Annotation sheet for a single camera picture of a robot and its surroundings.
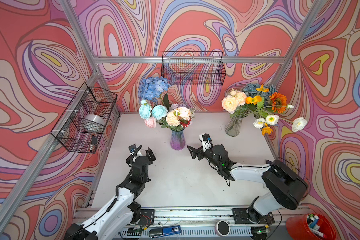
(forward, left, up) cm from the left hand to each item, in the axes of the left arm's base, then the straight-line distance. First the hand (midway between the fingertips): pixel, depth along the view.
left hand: (143, 149), depth 82 cm
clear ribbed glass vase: (+26, -60, -12) cm, 66 cm away
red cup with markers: (-35, -79, -6) cm, 87 cm away
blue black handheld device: (-37, -13, -10) cm, 40 cm away
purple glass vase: (+8, -19, -4) cm, 21 cm away
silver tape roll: (+4, +21, +18) cm, 28 cm away
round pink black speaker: (-36, -40, -9) cm, 54 cm away
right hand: (+4, -29, -2) cm, 29 cm away
